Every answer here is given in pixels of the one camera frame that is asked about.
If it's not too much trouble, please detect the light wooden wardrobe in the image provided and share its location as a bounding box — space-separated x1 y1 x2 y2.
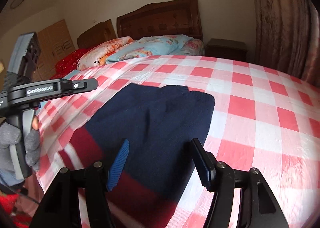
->
33 19 75 81

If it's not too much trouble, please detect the round ceiling lamp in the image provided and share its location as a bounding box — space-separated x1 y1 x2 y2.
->
10 0 25 10

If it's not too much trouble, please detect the carved wooden headboard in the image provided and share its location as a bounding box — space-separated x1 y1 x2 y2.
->
117 0 203 40

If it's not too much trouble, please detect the red white striped navy sweater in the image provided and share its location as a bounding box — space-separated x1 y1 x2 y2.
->
69 83 215 227

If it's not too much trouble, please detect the red dotted blanket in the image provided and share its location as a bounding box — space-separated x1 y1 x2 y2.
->
50 49 89 79

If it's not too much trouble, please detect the left hand grey glove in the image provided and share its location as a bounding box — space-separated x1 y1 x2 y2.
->
0 115 42 186

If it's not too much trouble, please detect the pink brown patterned curtain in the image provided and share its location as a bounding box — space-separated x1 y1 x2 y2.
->
252 0 319 87

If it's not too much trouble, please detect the orange floral pillow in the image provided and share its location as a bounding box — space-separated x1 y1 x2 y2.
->
76 37 134 71

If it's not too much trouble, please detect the dark wooden nightstand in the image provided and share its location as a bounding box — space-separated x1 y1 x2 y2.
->
205 38 248 62

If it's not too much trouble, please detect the light blue floral folded quilt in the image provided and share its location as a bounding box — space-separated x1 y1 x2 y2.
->
105 34 205 64

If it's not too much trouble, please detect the red white checkered bed sheet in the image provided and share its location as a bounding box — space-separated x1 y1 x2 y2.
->
36 55 319 227

